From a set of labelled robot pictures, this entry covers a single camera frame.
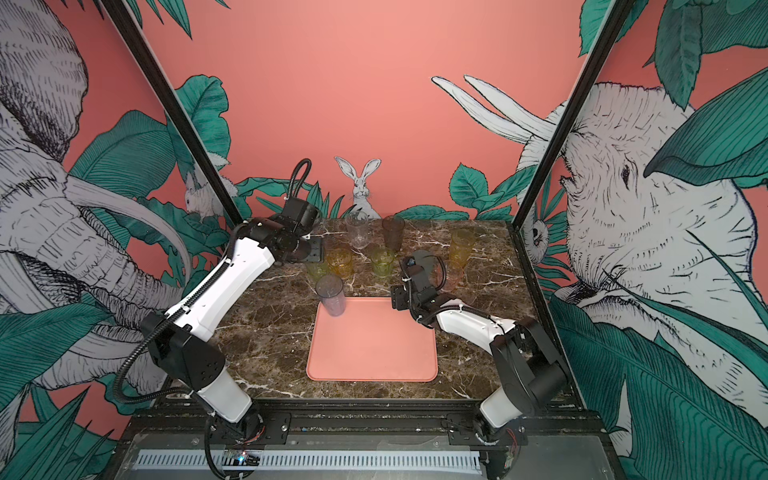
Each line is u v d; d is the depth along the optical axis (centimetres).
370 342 92
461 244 118
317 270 97
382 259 107
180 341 42
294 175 61
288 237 56
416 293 69
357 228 107
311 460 70
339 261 104
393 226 101
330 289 100
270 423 75
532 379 44
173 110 86
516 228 123
